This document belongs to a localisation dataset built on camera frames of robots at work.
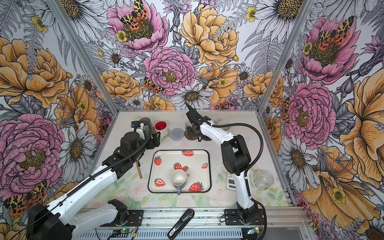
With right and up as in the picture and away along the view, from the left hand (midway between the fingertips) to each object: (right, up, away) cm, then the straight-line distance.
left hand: (153, 138), depth 80 cm
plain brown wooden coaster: (+18, 0, +8) cm, 19 cm away
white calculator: (+42, -26, +4) cm, 50 cm away
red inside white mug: (-1, +6, +25) cm, 25 cm away
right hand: (+21, -1, +17) cm, 27 cm away
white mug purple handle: (+13, -24, +7) cm, 28 cm away
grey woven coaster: (+9, 0, +28) cm, 30 cm away
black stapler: (+16, -39, -11) cm, 43 cm away
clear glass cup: (+61, -24, +7) cm, 66 cm away
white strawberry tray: (+22, -16, +12) cm, 30 cm away
